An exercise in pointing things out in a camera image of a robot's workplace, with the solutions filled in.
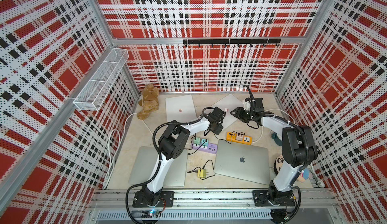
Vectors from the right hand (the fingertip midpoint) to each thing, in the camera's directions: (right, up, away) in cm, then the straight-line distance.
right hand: (235, 113), depth 95 cm
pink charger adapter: (+1, -14, -7) cm, 16 cm away
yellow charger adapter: (-22, -32, -16) cm, 42 cm away
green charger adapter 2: (-19, -18, -9) cm, 28 cm away
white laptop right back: (-1, +7, +20) cm, 21 cm away
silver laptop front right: (+6, -29, -6) cm, 30 cm away
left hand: (-10, -10, +4) cm, 15 cm away
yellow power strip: (-4, -14, -6) cm, 16 cm away
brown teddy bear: (-57, +7, +5) cm, 58 cm away
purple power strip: (-16, -21, -7) cm, 27 cm away
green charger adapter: (-24, -16, -9) cm, 30 cm away
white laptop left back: (-37, +3, +14) cm, 40 cm away
